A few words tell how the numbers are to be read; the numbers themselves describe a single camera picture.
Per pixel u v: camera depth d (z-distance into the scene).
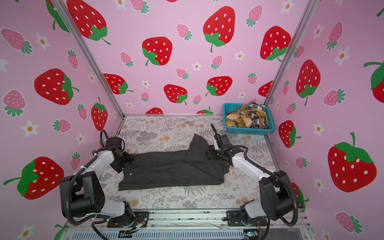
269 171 0.46
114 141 0.74
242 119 1.05
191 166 0.89
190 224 0.73
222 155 0.66
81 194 0.44
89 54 0.84
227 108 1.16
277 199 0.42
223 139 0.69
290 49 0.83
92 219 0.48
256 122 1.00
